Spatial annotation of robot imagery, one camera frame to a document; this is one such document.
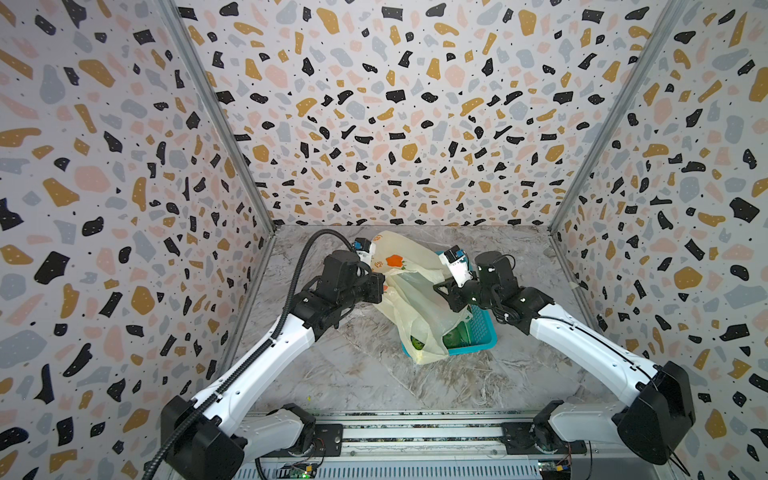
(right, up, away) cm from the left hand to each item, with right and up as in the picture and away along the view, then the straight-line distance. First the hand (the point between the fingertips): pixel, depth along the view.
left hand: (386, 272), depth 74 cm
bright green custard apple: (+7, -16, -4) cm, 18 cm away
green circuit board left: (-20, -46, -4) cm, 50 cm away
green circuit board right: (+41, -47, -3) cm, 62 cm away
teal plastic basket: (+27, -16, +12) cm, 34 cm away
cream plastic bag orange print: (+6, +1, +5) cm, 8 cm away
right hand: (+12, -2, +2) cm, 12 cm away
